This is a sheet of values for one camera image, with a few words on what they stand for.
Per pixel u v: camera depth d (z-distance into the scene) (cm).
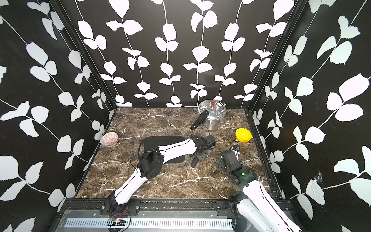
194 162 90
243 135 101
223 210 73
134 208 73
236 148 70
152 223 70
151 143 101
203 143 69
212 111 100
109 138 98
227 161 60
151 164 57
